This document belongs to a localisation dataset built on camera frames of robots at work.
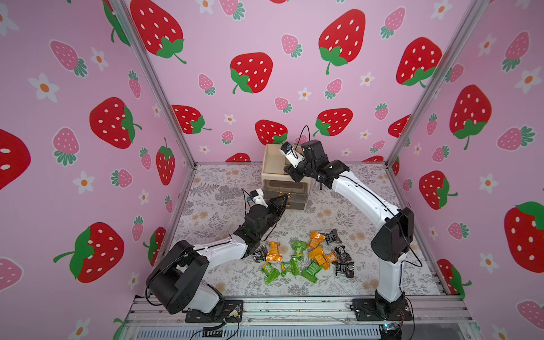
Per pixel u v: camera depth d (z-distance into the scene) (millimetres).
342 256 859
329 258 846
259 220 633
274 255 862
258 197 778
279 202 793
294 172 749
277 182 850
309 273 818
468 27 719
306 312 747
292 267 833
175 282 430
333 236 907
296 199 878
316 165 645
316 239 904
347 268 827
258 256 858
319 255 859
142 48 775
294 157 717
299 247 880
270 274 818
